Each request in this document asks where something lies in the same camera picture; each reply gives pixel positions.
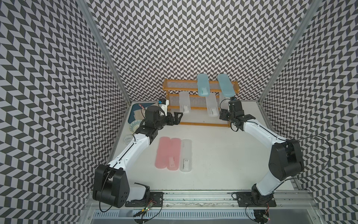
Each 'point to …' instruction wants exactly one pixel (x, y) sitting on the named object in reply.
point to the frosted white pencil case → (212, 105)
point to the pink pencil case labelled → (174, 158)
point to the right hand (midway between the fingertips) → (225, 114)
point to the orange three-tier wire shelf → (198, 116)
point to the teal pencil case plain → (226, 88)
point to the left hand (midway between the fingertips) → (177, 114)
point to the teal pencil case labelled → (203, 85)
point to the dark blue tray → (131, 117)
